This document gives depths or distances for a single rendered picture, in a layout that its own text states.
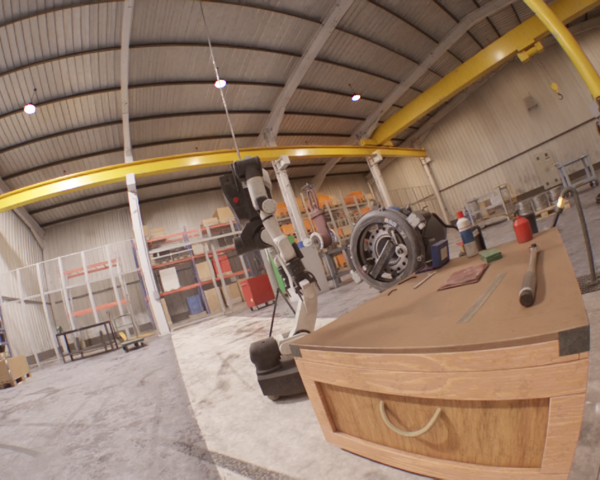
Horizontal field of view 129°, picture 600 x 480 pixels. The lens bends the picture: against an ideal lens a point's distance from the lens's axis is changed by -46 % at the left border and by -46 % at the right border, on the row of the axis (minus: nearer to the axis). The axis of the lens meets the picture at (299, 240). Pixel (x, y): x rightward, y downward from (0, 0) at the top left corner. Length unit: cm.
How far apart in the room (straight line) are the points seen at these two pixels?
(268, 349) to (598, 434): 155
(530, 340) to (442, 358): 17
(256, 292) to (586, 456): 713
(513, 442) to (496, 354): 24
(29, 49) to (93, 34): 200
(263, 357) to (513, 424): 132
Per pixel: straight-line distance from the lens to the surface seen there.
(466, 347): 51
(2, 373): 673
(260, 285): 735
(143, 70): 941
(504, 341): 49
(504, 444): 67
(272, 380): 153
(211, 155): 1023
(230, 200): 159
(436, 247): 134
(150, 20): 861
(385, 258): 231
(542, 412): 60
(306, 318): 160
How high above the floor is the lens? 69
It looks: 6 degrees up
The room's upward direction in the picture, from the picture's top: 18 degrees counter-clockwise
